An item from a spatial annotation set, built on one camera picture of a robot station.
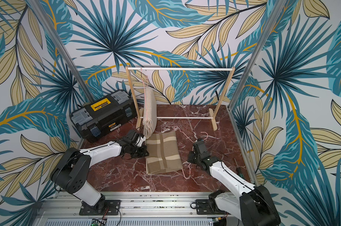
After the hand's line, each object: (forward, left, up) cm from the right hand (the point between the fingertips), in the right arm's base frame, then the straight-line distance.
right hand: (184, 157), depth 86 cm
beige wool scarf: (+22, +20, +18) cm, 35 cm away
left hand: (+3, +23, -1) cm, 23 cm away
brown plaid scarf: (+5, +13, -2) cm, 14 cm away
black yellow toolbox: (+24, +50, +12) cm, 57 cm away
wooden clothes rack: (+39, -27, -3) cm, 48 cm away
